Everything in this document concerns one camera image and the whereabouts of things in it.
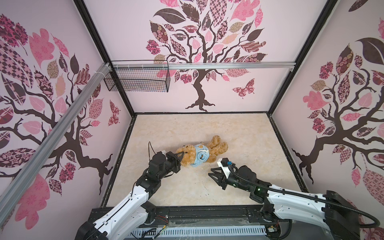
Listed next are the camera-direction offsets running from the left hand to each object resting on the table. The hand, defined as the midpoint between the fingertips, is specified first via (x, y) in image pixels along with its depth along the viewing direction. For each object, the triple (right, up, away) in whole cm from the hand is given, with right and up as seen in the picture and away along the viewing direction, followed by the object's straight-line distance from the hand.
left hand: (187, 154), depth 77 cm
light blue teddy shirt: (+8, 0, -2) cm, 8 cm away
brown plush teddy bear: (+16, +3, +9) cm, 19 cm away
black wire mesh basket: (-43, +54, +45) cm, 82 cm away
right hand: (+12, -8, -2) cm, 15 cm away
